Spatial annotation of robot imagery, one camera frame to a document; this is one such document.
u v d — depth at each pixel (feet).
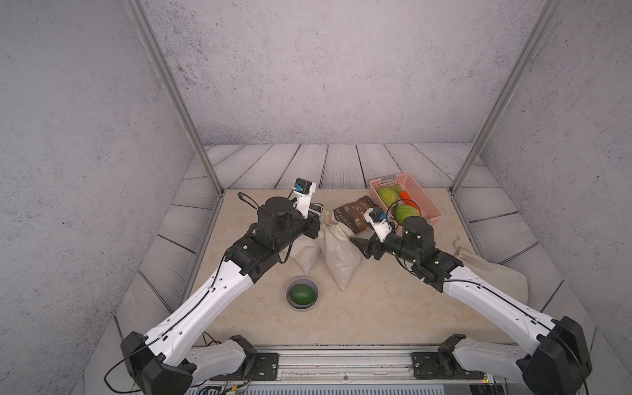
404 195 3.79
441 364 2.16
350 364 2.44
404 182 3.92
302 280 2.80
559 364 1.25
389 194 3.54
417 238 1.82
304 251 2.92
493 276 2.74
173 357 1.24
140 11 2.31
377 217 2.04
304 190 1.83
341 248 2.60
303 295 2.71
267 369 2.39
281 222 1.74
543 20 2.35
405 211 3.35
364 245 2.14
